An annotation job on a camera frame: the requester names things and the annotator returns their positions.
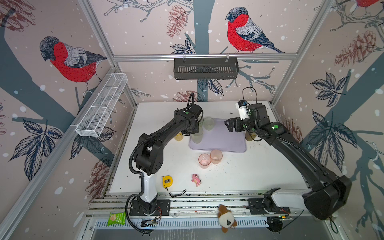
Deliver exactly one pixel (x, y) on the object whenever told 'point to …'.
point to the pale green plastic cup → (208, 123)
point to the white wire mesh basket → (98, 111)
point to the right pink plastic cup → (216, 156)
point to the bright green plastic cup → (201, 124)
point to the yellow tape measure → (167, 181)
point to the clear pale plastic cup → (197, 138)
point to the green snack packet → (117, 218)
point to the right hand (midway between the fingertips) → (231, 121)
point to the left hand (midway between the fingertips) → (193, 130)
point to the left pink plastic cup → (204, 160)
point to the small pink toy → (195, 179)
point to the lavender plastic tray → (221, 137)
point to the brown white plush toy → (226, 219)
